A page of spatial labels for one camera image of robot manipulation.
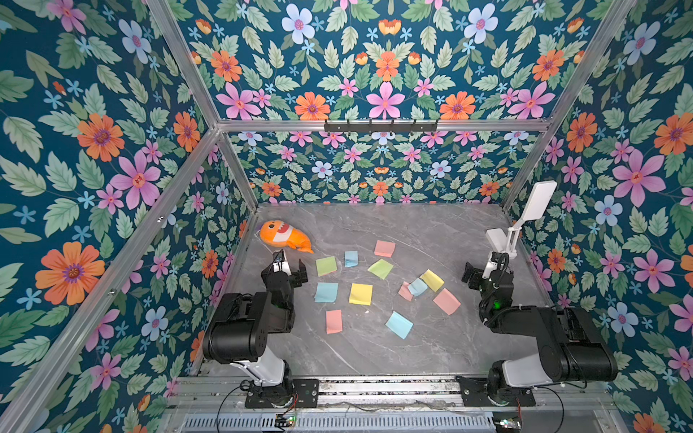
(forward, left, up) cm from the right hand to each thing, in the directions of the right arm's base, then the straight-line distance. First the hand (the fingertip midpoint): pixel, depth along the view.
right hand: (489, 264), depth 91 cm
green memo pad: (+1, +37, -7) cm, 38 cm away
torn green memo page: (+2, +58, -6) cm, 58 cm away
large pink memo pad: (+11, +36, -6) cm, 38 cm away
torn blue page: (+6, +49, -6) cm, 49 cm away
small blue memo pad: (-6, +24, -7) cm, 26 cm away
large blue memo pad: (-19, +31, -8) cm, 38 cm away
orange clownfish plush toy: (+11, +76, +1) cm, 77 cm away
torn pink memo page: (-19, +53, -7) cm, 56 cm away
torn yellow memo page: (-9, +44, -8) cm, 46 cm away
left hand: (-1, +70, +2) cm, 70 cm away
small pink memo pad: (-8, +29, -7) cm, 30 cm away
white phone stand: (+9, -11, +18) cm, 23 cm away
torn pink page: (-11, +14, -8) cm, 19 cm away
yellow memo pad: (-2, +19, -7) cm, 21 cm away
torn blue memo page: (-9, +56, -7) cm, 57 cm away
